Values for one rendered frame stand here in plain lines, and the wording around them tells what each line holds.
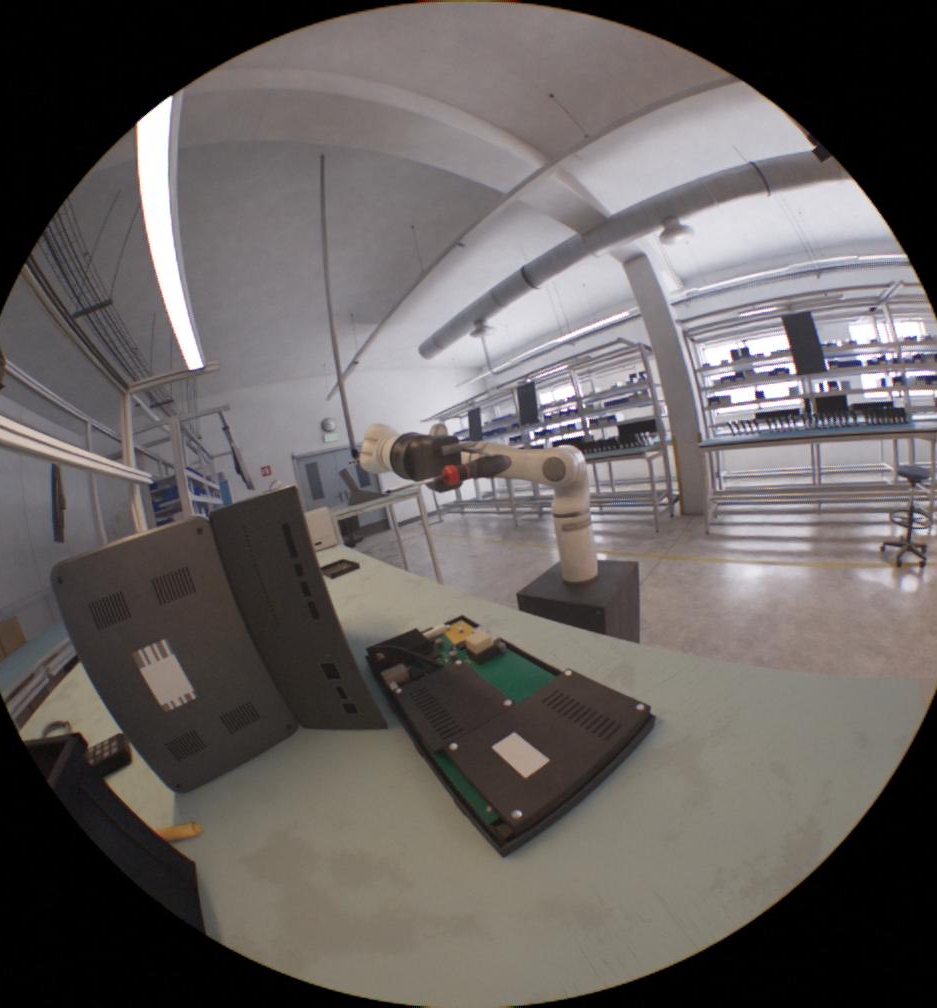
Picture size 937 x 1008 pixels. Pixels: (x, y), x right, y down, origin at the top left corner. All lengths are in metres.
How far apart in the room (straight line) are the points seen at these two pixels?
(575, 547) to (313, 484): 6.56
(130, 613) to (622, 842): 0.33
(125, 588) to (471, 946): 0.29
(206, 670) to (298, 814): 0.13
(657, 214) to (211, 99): 3.47
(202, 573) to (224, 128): 2.33
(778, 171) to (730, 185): 0.56
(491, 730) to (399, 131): 2.57
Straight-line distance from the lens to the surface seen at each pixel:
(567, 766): 0.20
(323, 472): 7.10
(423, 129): 2.51
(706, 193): 3.66
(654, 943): 0.20
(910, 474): 3.07
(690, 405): 4.13
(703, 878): 0.21
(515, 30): 2.81
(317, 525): 1.18
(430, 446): 0.41
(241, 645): 0.28
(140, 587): 0.27
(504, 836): 0.20
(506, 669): 0.30
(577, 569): 0.77
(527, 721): 0.23
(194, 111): 2.38
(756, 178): 3.74
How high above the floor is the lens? 1.20
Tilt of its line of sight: 8 degrees down
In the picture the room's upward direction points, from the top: 13 degrees counter-clockwise
